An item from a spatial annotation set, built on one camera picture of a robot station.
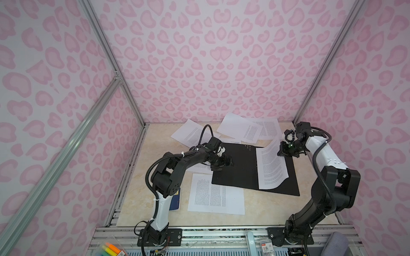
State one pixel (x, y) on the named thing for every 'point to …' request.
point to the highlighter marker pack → (112, 248)
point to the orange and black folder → (243, 173)
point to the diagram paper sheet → (234, 139)
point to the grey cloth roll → (336, 245)
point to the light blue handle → (251, 243)
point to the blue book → (175, 201)
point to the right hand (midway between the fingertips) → (280, 151)
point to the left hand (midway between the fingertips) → (230, 164)
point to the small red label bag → (267, 247)
